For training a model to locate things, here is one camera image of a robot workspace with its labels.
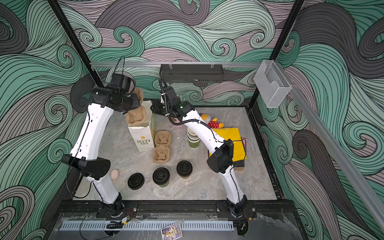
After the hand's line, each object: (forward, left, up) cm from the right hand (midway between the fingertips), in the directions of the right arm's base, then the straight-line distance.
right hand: (152, 107), depth 77 cm
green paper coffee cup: (-31, -6, -28) cm, 43 cm away
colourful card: (-51, -12, -28) cm, 60 cm away
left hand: (0, +8, +4) cm, 9 cm away
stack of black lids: (-29, +10, -28) cm, 42 cm away
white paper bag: (-9, +6, -13) cm, 17 cm away
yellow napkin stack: (0, -48, -25) cm, 54 cm away
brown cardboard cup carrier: (-13, -2, -28) cm, 31 cm away
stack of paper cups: (-8, -22, -20) cm, 30 cm away
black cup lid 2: (-29, -5, -19) cm, 35 cm away
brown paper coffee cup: (-27, -17, -28) cm, 42 cm away
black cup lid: (-24, -17, -21) cm, 36 cm away
